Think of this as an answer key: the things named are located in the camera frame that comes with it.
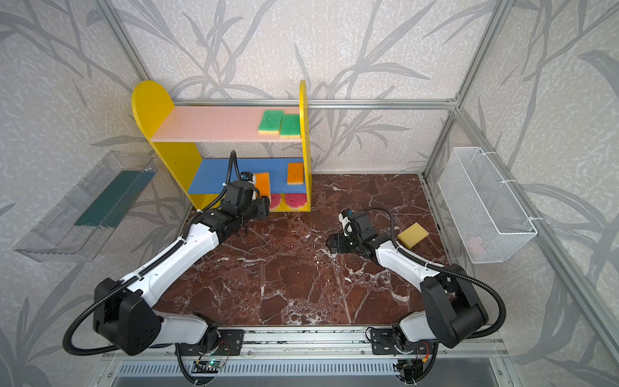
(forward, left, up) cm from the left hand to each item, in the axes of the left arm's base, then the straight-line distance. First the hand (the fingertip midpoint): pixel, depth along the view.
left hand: (266, 193), depth 82 cm
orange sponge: (+17, -8, -8) cm, 20 cm away
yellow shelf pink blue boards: (+37, +4, -9) cm, 38 cm away
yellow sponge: (-3, -57, -23) cm, 62 cm away
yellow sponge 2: (+4, +2, +1) cm, 4 cm away
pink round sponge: (+12, -8, -19) cm, 24 cm away
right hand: (-8, -25, -14) cm, 30 cm away
